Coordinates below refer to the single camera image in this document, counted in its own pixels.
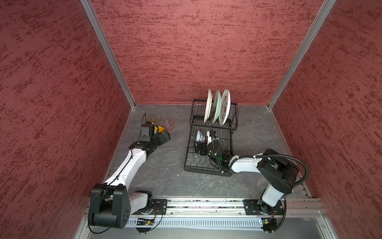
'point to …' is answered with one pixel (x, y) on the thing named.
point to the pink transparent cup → (167, 124)
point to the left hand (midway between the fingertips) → (164, 139)
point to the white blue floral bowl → (199, 136)
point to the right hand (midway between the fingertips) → (198, 145)
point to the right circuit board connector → (269, 224)
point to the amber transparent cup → (152, 118)
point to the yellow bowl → (160, 129)
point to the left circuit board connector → (143, 225)
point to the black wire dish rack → (222, 135)
